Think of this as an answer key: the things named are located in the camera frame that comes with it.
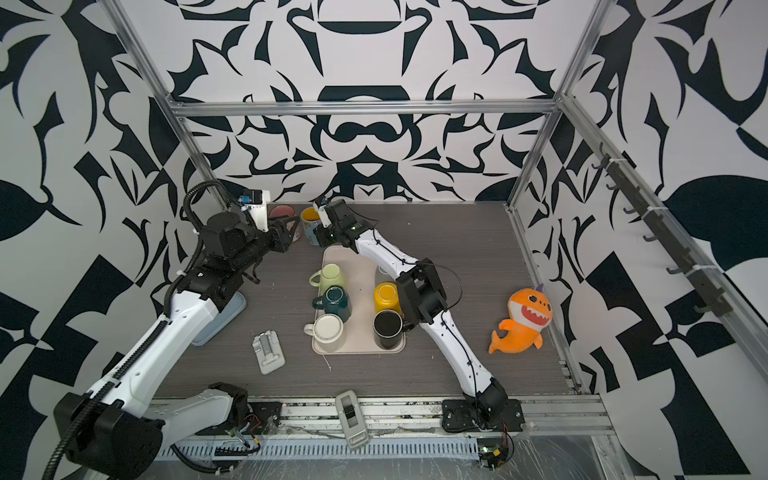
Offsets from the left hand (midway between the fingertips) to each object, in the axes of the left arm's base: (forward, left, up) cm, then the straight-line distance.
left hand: (291, 211), depth 72 cm
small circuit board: (-46, -46, -35) cm, 74 cm away
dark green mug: (-12, -8, -23) cm, 27 cm away
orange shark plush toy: (-16, -62, -25) cm, 69 cm away
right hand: (+14, -1, -23) cm, 26 cm away
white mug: (-19, -6, -27) cm, 34 cm away
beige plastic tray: (+2, -15, -34) cm, 37 cm away
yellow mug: (-11, -22, -25) cm, 35 cm away
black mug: (-20, -23, -25) cm, 39 cm away
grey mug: (-4, -21, -25) cm, 33 cm away
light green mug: (-3, -6, -24) cm, 25 cm away
